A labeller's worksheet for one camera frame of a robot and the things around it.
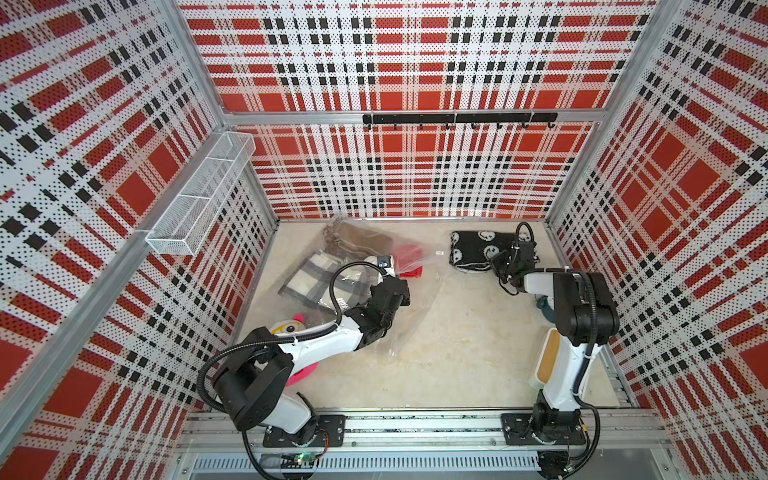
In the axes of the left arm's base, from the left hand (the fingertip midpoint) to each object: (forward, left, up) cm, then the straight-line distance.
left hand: (403, 276), depth 86 cm
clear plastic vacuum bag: (+15, +20, -10) cm, 27 cm away
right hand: (+16, -32, -11) cm, 37 cm away
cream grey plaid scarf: (+4, +29, -9) cm, 31 cm away
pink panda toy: (-11, +31, -8) cm, 34 cm away
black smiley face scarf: (+19, -25, -11) cm, 33 cm away
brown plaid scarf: (+24, +17, -11) cm, 31 cm away
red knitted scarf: (+7, -2, -2) cm, 8 cm away
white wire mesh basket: (+7, +61, +14) cm, 63 cm away
